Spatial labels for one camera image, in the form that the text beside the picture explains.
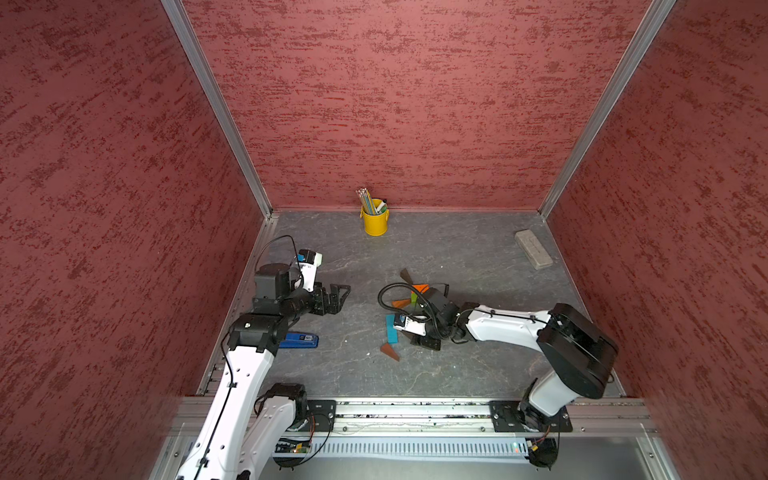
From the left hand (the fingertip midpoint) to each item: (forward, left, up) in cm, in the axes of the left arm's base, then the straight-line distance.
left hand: (333, 293), depth 74 cm
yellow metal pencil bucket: (+38, -8, -16) cm, 42 cm away
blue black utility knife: (-6, +11, -17) cm, 21 cm away
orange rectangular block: (+2, -23, 0) cm, 23 cm away
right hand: (-3, -23, -21) cm, 31 cm away
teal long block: (-3, -15, -20) cm, 25 cm away
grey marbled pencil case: (+29, -66, -18) cm, 75 cm away
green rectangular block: (-3, -20, +4) cm, 21 cm away
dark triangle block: (+19, -19, -20) cm, 33 cm away
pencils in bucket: (+41, -6, -7) cm, 42 cm away
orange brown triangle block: (+7, -18, -19) cm, 27 cm away
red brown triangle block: (-7, -14, -20) cm, 25 cm away
